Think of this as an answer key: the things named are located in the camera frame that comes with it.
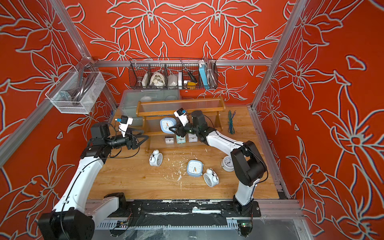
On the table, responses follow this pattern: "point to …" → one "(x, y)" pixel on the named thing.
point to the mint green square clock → (180, 139)
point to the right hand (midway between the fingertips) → (169, 126)
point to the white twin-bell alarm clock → (156, 158)
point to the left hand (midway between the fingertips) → (144, 134)
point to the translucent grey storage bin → (130, 98)
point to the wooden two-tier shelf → (152, 111)
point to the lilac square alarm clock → (192, 138)
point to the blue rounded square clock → (166, 122)
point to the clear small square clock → (169, 140)
